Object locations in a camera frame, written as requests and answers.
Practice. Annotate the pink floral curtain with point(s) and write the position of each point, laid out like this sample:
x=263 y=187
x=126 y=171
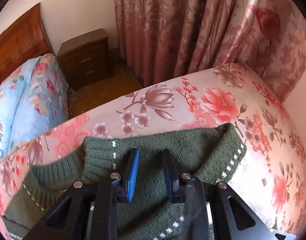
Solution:
x=162 y=39

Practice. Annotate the blue floral quilt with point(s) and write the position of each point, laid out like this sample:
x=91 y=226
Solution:
x=33 y=99

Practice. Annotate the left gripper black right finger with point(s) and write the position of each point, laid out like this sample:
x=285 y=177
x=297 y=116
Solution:
x=173 y=181

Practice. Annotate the dark wooden nightstand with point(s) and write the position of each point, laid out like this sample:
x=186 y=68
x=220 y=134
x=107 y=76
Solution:
x=85 y=59

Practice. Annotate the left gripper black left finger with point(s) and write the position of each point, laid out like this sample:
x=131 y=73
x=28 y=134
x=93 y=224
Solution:
x=125 y=188

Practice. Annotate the brown wooden headboard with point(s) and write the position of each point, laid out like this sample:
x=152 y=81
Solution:
x=24 y=39

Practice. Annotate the green knitted sweater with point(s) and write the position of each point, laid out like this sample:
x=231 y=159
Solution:
x=211 y=154

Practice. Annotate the pink floral bed sheet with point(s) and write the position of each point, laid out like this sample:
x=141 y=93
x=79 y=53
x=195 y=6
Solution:
x=271 y=177

